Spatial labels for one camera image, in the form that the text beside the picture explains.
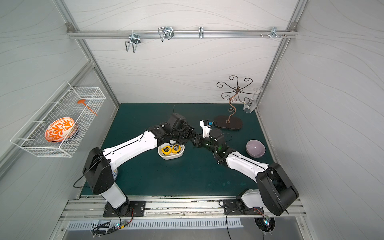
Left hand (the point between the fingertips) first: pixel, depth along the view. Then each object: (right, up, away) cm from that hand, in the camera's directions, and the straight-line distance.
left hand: (196, 132), depth 80 cm
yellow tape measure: (-19, -13, +13) cm, 26 cm away
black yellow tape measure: (-13, -11, +13) cm, 22 cm away
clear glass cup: (+34, +15, +16) cm, 41 cm away
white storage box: (-14, -15, +7) cm, 22 cm away
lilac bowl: (+37, -12, +13) cm, 41 cm away
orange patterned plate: (-60, +3, -17) cm, 62 cm away
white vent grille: (-48, -44, -9) cm, 65 cm away
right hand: (-4, -1, +1) cm, 4 cm away
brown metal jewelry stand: (+19, +5, +27) cm, 34 cm away
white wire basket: (-62, +15, -1) cm, 64 cm away
